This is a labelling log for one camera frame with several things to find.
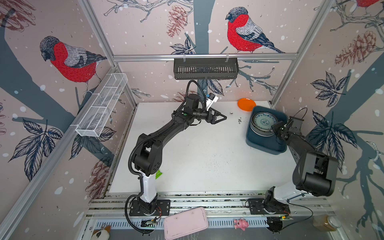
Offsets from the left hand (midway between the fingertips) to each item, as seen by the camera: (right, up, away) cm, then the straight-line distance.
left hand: (222, 116), depth 77 cm
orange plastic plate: (+26, +10, +41) cm, 50 cm away
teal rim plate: (+32, -12, +20) cm, 40 cm away
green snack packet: (-36, -34, +7) cm, 50 cm away
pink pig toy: (+6, -49, -10) cm, 51 cm away
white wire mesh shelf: (-65, -1, -4) cm, 65 cm away
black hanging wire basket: (-7, +34, +27) cm, 44 cm away
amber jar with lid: (+41, -46, -14) cm, 63 cm away
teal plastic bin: (+32, -18, +16) cm, 40 cm away
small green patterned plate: (+31, -3, +21) cm, 38 cm away
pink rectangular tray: (-19, -50, -8) cm, 54 cm away
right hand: (+35, -6, +15) cm, 38 cm away
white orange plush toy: (-56, -53, -12) cm, 78 cm away
